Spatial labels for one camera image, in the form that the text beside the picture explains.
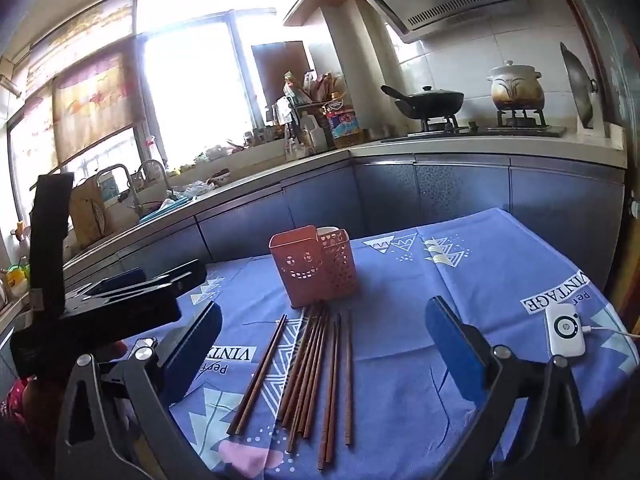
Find white plastic bag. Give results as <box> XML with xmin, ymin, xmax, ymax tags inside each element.
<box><xmin>177</xmin><ymin>180</ymin><xmax>216</xmax><ymax>198</ymax></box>

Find metal wok lid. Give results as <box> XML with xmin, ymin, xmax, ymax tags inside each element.
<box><xmin>560</xmin><ymin>41</ymin><xmax>598</xmax><ymax>131</ymax></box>

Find black gas stove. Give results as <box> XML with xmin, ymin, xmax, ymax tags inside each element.
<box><xmin>382</xmin><ymin>110</ymin><xmax>568</xmax><ymax>141</ymax></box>

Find black frying pan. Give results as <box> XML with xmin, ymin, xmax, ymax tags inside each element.
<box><xmin>381</xmin><ymin>85</ymin><xmax>466</xmax><ymax>121</ymax></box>

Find pink plastic chopstick holder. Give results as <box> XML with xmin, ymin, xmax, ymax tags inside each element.
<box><xmin>268</xmin><ymin>225</ymin><xmax>359</xmax><ymax>309</ymax></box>

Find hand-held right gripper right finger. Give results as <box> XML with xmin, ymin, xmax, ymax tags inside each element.
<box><xmin>425</xmin><ymin>296</ymin><xmax>588</xmax><ymax>480</ymax></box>

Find brown printed window blind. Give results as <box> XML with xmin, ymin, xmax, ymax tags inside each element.
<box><xmin>52</xmin><ymin>52</ymin><xmax>146</xmax><ymax>166</ymax></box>

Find blue printed tablecloth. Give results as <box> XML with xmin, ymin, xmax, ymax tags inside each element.
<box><xmin>120</xmin><ymin>207</ymin><xmax>640</xmax><ymax>480</ymax></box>

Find row of wooden chopsticks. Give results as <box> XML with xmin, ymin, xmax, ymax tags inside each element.
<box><xmin>227</xmin><ymin>305</ymin><xmax>353</xmax><ymax>471</ymax></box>

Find person's left forearm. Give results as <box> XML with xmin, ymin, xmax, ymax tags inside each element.
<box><xmin>0</xmin><ymin>377</ymin><xmax>28</xmax><ymax>426</ymax></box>

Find small white electronic device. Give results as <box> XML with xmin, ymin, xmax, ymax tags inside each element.
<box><xmin>544</xmin><ymin>302</ymin><xmax>583</xmax><ymax>358</ymax></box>

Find wooden wall cabinet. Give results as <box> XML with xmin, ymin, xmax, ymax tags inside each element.
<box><xmin>282</xmin><ymin>0</ymin><xmax>361</xmax><ymax>28</ymax></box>

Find person's left hand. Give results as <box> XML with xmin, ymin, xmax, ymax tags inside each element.
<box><xmin>20</xmin><ymin>377</ymin><xmax>65</xmax><ymax>443</ymax></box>

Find cooking oil bottle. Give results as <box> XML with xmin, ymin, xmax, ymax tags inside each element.
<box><xmin>325</xmin><ymin>94</ymin><xmax>366</xmax><ymax>148</ymax></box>

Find blue plastic tray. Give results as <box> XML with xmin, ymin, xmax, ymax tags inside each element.
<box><xmin>139</xmin><ymin>195</ymin><xmax>193</xmax><ymax>223</ymax></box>

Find brown paper bag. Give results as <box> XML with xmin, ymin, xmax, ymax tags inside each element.
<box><xmin>70</xmin><ymin>177</ymin><xmax>108</xmax><ymax>248</ymax></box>

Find bundle of food packets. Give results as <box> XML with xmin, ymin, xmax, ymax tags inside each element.
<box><xmin>283</xmin><ymin>71</ymin><xmax>348</xmax><ymax>103</ymax></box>

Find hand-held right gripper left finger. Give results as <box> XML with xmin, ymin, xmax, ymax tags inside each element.
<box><xmin>55</xmin><ymin>301</ymin><xmax>223</xmax><ymax>480</ymax></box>

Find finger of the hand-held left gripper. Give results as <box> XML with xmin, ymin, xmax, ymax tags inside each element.
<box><xmin>107</xmin><ymin>259</ymin><xmax>208</xmax><ymax>306</ymax></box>
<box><xmin>80</xmin><ymin>267</ymin><xmax>148</xmax><ymax>297</ymax></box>

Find ceramic clay pot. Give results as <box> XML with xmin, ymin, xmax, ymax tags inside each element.
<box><xmin>487</xmin><ymin>60</ymin><xmax>546</xmax><ymax>111</ymax></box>

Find brown wooden board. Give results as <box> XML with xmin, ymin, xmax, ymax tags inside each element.
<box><xmin>251</xmin><ymin>41</ymin><xmax>316</xmax><ymax>111</ymax></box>

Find white cable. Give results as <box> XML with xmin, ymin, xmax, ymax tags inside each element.
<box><xmin>581</xmin><ymin>325</ymin><xmax>640</xmax><ymax>339</ymax></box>

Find blue kitchen counter cabinets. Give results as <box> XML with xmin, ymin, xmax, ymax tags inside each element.
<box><xmin>62</xmin><ymin>137</ymin><xmax>628</xmax><ymax>311</ymax></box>

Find yellow green plastic toy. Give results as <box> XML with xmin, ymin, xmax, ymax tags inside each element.
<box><xmin>0</xmin><ymin>265</ymin><xmax>31</xmax><ymax>296</ymax></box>

